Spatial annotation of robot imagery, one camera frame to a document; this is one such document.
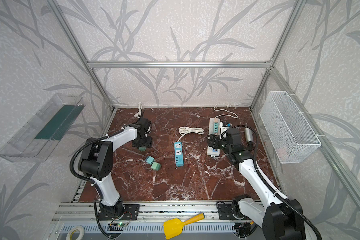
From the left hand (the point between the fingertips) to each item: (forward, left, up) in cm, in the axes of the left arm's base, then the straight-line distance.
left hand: (147, 140), depth 97 cm
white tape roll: (-48, +22, -3) cm, 53 cm away
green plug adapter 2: (-17, -8, -1) cm, 19 cm away
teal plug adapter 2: (+10, -46, +3) cm, 47 cm away
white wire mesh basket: (-20, -70, +32) cm, 79 cm away
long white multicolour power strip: (-7, -42, -1) cm, 43 cm away
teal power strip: (-9, -21, -1) cm, 23 cm away
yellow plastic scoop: (-46, -21, -3) cm, 51 cm away
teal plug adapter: (-12, -3, -2) cm, 13 cm away
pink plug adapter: (+15, -47, +2) cm, 49 cm away
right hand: (-4, -40, +15) cm, 43 cm away
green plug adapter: (-6, +2, -1) cm, 6 cm away
